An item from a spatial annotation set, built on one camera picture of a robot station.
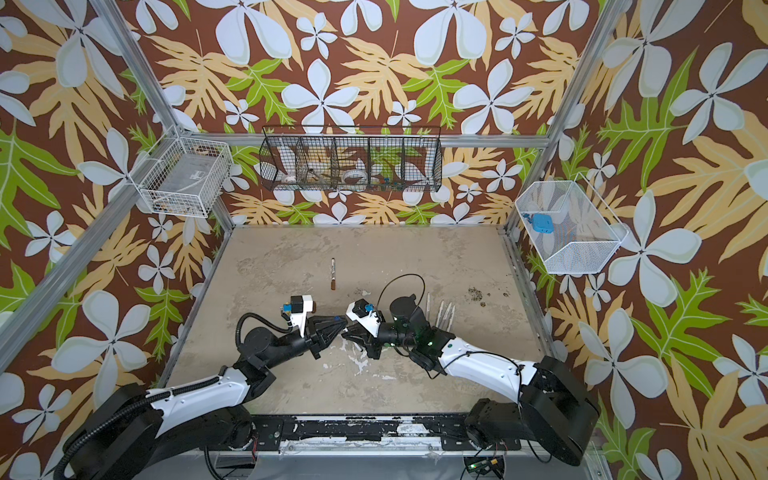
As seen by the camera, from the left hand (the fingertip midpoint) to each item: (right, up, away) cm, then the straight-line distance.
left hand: (342, 317), depth 71 cm
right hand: (0, -5, +2) cm, 6 cm away
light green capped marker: (+32, -5, +24) cm, 40 cm away
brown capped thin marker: (-8, +8, +34) cm, 35 cm away
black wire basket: (-1, +47, +27) cm, 54 cm away
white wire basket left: (-48, +38, +15) cm, 63 cm away
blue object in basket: (+56, +24, +15) cm, 63 cm away
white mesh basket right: (+63, +21, +6) cm, 67 cm away
